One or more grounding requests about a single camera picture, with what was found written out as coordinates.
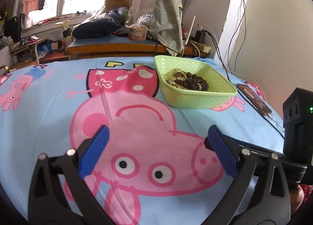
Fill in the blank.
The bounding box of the small side table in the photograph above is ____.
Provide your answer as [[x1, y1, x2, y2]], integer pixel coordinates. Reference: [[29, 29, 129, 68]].
[[11, 37, 48, 64]]

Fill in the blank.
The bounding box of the dark navy clothing pile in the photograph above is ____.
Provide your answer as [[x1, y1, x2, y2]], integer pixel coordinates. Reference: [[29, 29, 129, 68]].
[[72, 17, 122, 39]]

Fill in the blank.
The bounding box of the clear plastic bag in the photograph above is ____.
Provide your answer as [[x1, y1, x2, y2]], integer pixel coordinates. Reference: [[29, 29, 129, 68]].
[[136, 14, 154, 28]]

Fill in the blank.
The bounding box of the black power adapter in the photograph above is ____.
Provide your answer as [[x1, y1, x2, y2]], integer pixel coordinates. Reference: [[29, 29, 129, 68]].
[[194, 30, 206, 44]]

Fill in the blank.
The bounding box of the wooden desk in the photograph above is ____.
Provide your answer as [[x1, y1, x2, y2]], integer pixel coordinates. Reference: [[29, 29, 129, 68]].
[[64, 35, 213, 60]]

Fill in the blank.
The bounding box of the black gripper device with lenses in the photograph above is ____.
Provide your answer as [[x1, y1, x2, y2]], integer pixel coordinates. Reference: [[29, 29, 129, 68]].
[[277, 88, 312, 188]]

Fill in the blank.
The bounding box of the green floral hanging cloth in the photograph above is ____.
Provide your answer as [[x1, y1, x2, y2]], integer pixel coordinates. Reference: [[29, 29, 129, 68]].
[[125, 0, 183, 57]]

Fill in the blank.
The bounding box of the yellow translucent bead bracelet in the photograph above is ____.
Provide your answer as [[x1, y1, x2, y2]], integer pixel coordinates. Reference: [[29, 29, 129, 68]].
[[165, 68, 187, 84]]

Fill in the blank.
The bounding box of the cardboard box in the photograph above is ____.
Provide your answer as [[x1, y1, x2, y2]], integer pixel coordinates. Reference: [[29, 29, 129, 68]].
[[105, 0, 132, 12]]

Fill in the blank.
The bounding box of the black smartphone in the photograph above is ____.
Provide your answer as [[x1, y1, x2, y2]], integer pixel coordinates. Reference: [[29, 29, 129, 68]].
[[236, 84, 272, 117]]

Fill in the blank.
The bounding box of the black charging cable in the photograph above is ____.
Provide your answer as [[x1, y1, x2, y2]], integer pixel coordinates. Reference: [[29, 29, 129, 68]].
[[201, 29, 285, 140]]

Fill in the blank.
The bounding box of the light blue cartoon pig bedsheet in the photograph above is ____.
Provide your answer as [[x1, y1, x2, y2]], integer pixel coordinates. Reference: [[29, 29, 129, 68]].
[[1, 58, 283, 224]]

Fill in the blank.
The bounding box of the green plastic woven basket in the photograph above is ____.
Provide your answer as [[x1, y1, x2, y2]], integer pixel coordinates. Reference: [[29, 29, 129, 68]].
[[154, 55, 237, 109]]

